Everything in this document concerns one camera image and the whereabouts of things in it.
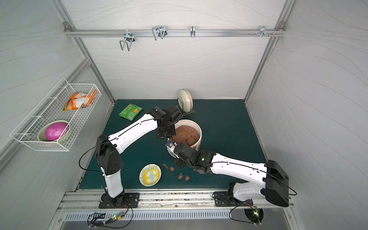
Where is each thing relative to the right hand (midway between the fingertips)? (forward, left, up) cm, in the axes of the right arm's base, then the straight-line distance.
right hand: (177, 150), depth 76 cm
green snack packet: (+36, +41, -12) cm, 56 cm away
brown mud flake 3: (-10, -6, -15) cm, 19 cm away
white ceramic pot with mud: (+14, -6, -4) cm, 16 cm away
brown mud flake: (-9, -2, -15) cm, 18 cm away
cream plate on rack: (+37, -2, +1) cm, 37 cm away
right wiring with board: (-27, -41, -17) cm, 52 cm away
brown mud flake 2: (-5, +4, -15) cm, 16 cm away
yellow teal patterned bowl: (-10, +16, -14) cm, 23 cm away
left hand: (+8, +3, 0) cm, 8 cm away
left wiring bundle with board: (-31, +38, -17) cm, 52 cm away
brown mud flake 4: (-4, +8, -15) cm, 17 cm away
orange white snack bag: (+15, +50, +22) cm, 57 cm away
